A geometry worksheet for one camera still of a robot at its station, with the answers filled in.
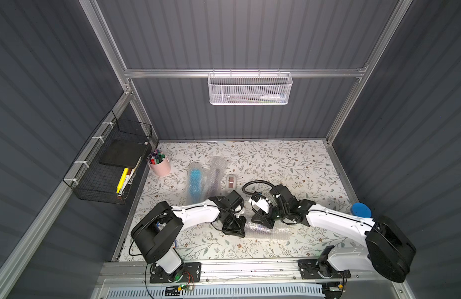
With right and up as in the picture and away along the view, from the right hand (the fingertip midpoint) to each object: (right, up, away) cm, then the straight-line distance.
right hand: (255, 218), depth 80 cm
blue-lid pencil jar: (+38, +7, -11) cm, 40 cm away
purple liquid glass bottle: (+2, -5, -1) cm, 6 cm away
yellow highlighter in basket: (-52, +18, -9) cm, 56 cm away
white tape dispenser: (-11, +13, +16) cm, 24 cm away
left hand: (-4, -9, -1) cm, 9 cm away
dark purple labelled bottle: (-19, +9, +14) cm, 25 cm away
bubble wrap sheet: (-21, +16, +16) cm, 31 cm away
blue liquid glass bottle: (-29, +12, +14) cm, 34 cm away
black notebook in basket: (-55, +28, -3) cm, 62 cm away
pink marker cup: (-49, +23, +16) cm, 56 cm away
